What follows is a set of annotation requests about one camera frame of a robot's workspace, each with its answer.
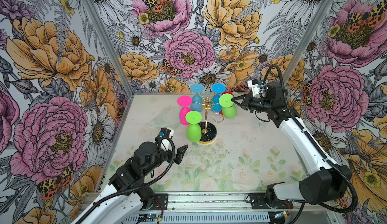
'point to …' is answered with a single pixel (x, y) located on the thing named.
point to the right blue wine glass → (218, 89)
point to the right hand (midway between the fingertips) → (232, 103)
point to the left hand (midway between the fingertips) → (178, 146)
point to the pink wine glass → (184, 101)
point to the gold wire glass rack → (208, 129)
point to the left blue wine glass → (197, 103)
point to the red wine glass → (227, 92)
